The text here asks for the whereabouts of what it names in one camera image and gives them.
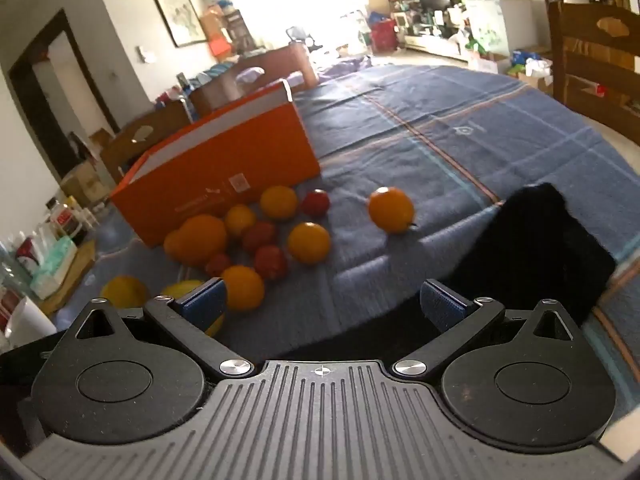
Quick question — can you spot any wooden chair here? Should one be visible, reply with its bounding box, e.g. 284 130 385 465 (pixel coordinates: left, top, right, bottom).
100 102 193 186
547 0 640 146
190 42 321 116

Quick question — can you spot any wooden board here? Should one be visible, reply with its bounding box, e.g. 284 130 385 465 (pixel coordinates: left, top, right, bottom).
40 240 97 317

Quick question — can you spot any dark bottle red label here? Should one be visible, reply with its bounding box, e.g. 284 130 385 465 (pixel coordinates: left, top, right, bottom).
50 200 83 247

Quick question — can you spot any framed wall painting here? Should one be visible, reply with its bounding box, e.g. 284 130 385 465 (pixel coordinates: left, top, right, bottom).
149 0 208 48

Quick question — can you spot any black cloth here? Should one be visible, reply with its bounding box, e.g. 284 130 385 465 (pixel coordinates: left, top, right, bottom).
447 182 617 328

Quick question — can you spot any small tangerine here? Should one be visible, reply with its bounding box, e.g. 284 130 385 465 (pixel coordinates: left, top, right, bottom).
163 230 185 261
223 204 258 238

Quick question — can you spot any small red apple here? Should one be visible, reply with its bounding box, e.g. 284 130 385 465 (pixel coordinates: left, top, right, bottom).
205 252 232 278
253 245 288 281
242 221 277 253
300 190 331 218

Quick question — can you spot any orange cardboard box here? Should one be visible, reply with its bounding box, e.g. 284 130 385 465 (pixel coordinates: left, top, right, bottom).
109 80 322 247

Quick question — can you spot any brown cardboard box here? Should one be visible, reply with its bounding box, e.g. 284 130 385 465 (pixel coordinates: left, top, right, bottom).
60 160 111 206

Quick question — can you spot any dark wooden door frame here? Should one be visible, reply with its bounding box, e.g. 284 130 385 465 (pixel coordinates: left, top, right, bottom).
7 9 118 176

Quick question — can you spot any green tissue box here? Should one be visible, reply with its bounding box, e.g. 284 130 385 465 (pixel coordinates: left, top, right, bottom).
30 237 78 301

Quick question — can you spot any narrow bookshelf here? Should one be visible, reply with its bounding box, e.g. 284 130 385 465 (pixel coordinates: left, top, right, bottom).
222 10 248 53

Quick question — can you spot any red basket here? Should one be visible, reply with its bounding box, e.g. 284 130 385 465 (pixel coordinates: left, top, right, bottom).
371 19 399 52

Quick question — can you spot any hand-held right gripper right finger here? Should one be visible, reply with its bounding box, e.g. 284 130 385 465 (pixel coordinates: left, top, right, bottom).
392 280 583 379

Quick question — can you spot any white low tv cabinet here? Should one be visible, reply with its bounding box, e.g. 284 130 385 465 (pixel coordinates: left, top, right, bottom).
402 35 471 58

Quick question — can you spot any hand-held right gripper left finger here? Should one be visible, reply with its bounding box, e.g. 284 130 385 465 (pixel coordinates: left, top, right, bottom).
62 277 253 379

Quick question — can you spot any blue plaid tablecloth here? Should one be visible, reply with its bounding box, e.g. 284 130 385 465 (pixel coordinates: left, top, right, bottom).
55 57 640 361

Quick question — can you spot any orange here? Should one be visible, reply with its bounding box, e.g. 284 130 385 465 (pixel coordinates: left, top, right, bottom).
220 265 265 312
259 185 300 220
368 186 417 234
177 214 229 265
287 221 332 265

